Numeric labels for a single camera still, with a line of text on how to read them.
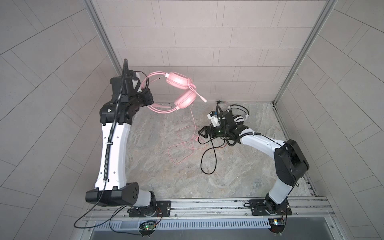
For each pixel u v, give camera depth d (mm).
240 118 979
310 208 724
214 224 1051
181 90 584
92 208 346
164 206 711
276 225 680
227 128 678
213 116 785
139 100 541
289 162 445
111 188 365
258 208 710
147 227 644
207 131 754
